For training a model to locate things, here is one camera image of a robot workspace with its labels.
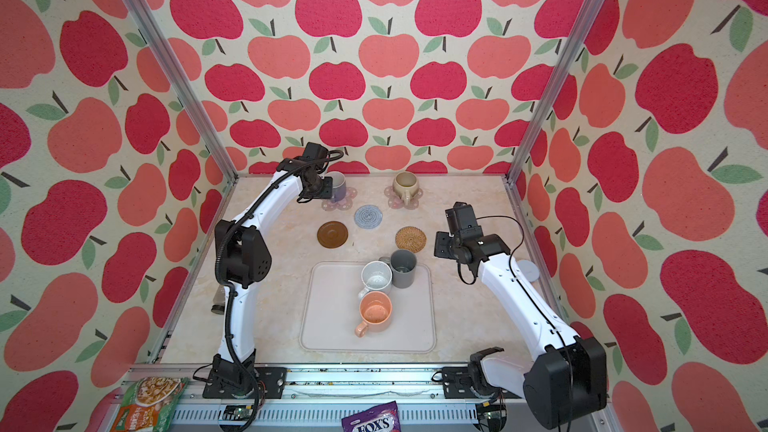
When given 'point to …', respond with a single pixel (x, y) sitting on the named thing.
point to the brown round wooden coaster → (332, 234)
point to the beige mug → (405, 185)
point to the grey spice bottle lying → (218, 305)
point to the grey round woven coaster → (368, 216)
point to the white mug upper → (376, 276)
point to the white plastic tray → (329, 312)
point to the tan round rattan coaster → (410, 238)
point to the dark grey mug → (403, 267)
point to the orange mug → (376, 309)
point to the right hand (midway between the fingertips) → (454, 242)
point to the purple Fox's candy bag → (381, 418)
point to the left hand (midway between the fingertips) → (330, 192)
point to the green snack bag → (149, 404)
